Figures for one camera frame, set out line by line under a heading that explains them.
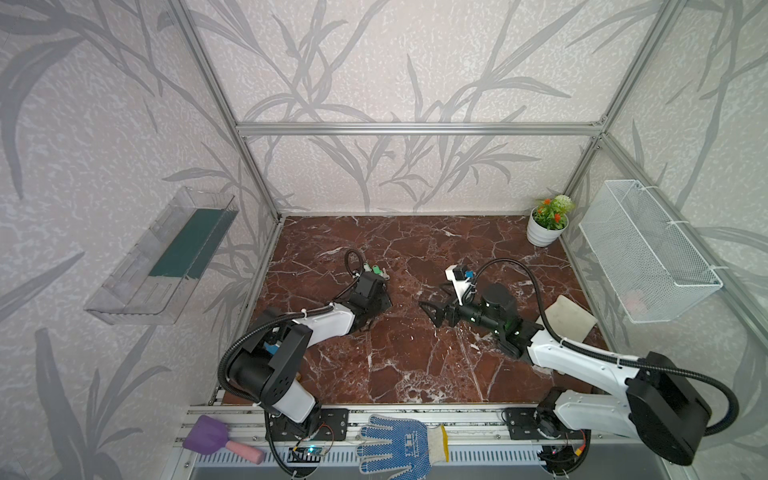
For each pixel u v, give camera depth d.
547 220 1.01
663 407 0.41
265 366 0.44
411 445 0.71
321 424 0.72
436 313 0.69
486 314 0.64
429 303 0.71
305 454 0.71
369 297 0.72
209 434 0.72
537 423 0.65
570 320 0.91
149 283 0.64
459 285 0.68
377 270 1.04
